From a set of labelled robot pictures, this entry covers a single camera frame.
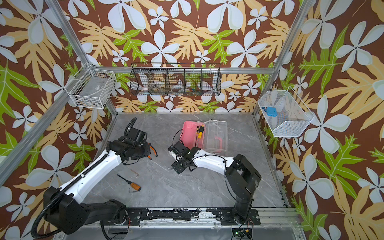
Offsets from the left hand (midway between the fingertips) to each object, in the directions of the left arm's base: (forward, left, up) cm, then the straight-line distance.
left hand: (148, 149), depth 82 cm
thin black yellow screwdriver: (+18, -28, -7) cm, 34 cm away
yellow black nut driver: (+18, -31, -6) cm, 36 cm away
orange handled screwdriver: (-15, +9, -14) cm, 23 cm away
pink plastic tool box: (+12, -36, -3) cm, 38 cm away
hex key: (-8, +10, -15) cm, 20 cm away
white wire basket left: (+30, +35, +18) cm, 49 cm away
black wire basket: (+45, -13, +15) cm, 49 cm away
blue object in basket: (+19, -71, +11) cm, 74 cm away
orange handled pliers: (-2, -4, +1) cm, 4 cm away
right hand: (-5, -16, -10) cm, 19 cm away
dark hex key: (-18, +10, -15) cm, 26 cm away
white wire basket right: (+16, -78, +12) cm, 81 cm away
